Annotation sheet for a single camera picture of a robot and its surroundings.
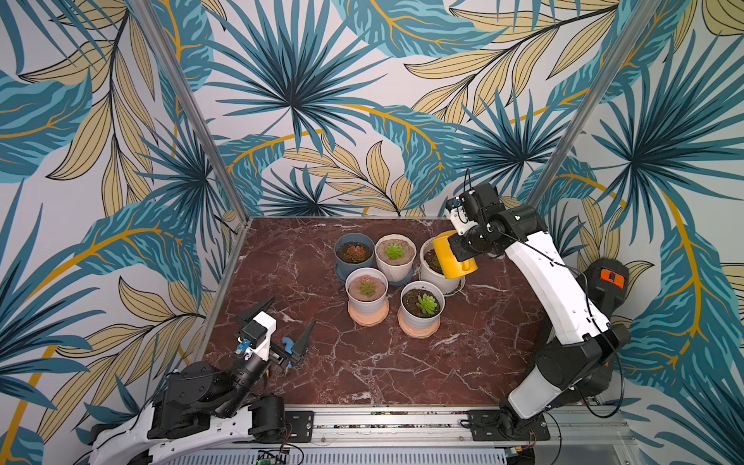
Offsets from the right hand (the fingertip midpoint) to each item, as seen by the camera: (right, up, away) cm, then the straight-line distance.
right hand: (460, 245), depth 76 cm
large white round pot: (-5, -8, +12) cm, 15 cm away
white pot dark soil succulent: (-9, -17, +7) cm, 21 cm away
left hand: (-38, -14, -18) cm, 45 cm away
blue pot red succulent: (-30, -2, +20) cm, 36 cm away
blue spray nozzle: (-47, -29, +9) cm, 56 cm away
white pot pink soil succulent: (-25, -14, +12) cm, 31 cm away
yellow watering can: (-2, -6, +2) cm, 6 cm away
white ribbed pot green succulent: (-16, -3, +19) cm, 25 cm away
